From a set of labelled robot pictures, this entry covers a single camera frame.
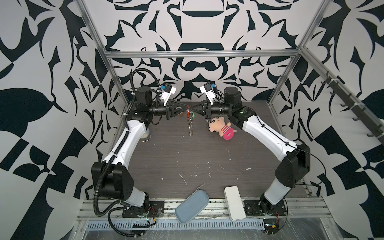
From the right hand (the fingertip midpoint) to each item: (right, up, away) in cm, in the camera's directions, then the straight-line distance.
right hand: (191, 108), depth 68 cm
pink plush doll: (+17, -8, +30) cm, 36 cm away
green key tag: (+1, -3, +3) cm, 4 cm away
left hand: (-2, +2, +2) cm, 3 cm away
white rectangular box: (+21, -45, +5) cm, 50 cm away
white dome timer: (-29, -17, +29) cm, 45 cm away
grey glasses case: (0, -47, +4) cm, 47 cm away
